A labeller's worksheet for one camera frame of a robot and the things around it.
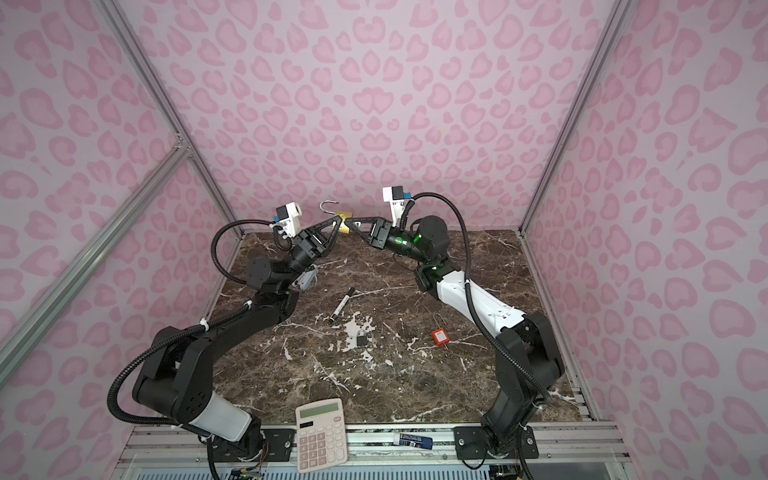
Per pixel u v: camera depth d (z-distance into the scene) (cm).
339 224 66
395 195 65
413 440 72
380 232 62
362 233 66
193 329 48
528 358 45
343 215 66
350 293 101
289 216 65
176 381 44
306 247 63
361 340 90
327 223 66
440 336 90
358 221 66
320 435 73
